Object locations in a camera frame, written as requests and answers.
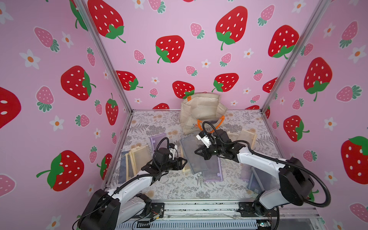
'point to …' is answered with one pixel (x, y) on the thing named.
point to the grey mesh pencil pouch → (197, 163)
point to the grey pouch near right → (257, 180)
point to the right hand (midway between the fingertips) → (194, 154)
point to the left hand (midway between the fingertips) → (184, 161)
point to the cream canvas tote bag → (201, 111)
